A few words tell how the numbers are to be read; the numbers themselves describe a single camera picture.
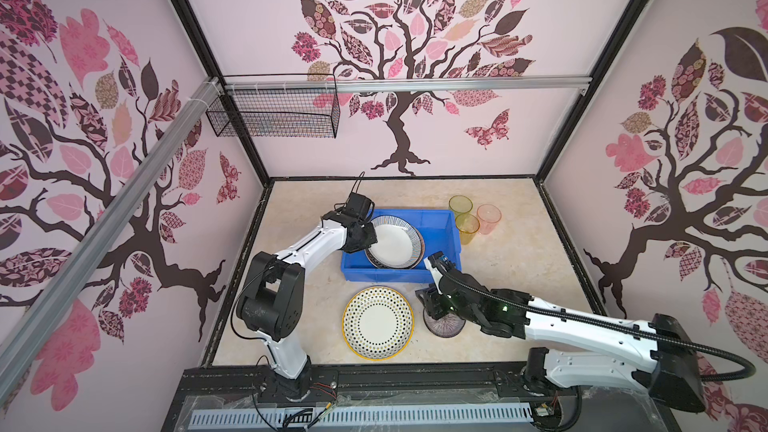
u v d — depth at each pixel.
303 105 0.95
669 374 0.39
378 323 0.84
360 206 0.74
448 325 0.79
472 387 0.74
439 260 0.66
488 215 0.98
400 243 1.00
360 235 0.79
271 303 0.47
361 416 0.70
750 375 0.40
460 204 1.05
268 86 0.90
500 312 0.53
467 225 1.02
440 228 1.04
